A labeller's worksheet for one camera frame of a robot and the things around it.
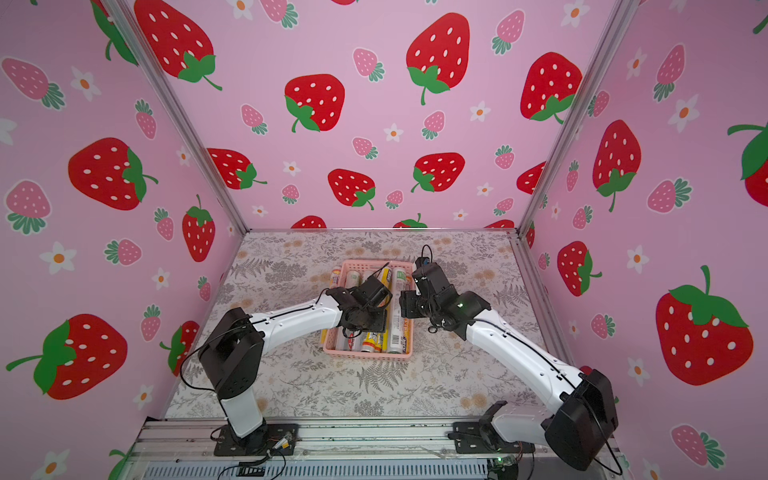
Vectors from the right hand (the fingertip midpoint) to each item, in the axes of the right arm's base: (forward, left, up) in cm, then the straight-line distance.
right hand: (420, 293), depth 80 cm
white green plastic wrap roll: (-5, +6, -11) cm, 13 cm away
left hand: (-3, +10, -13) cm, 17 cm away
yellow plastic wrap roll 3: (+13, +29, -15) cm, 36 cm away
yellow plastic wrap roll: (-9, +13, -11) cm, 20 cm away
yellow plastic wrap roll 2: (-7, +10, -15) cm, 19 cm away
